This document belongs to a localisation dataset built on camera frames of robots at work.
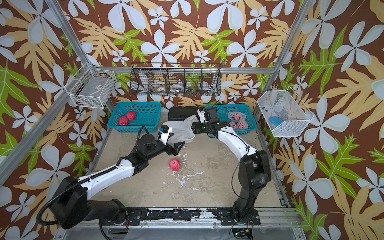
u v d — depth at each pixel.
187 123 1.07
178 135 0.95
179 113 1.15
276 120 0.79
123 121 1.08
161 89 0.96
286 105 0.84
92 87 0.86
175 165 0.86
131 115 1.11
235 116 1.11
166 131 0.67
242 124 1.04
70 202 0.41
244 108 1.14
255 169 0.48
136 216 0.74
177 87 0.99
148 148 0.61
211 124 0.67
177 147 0.70
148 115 1.19
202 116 0.80
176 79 0.96
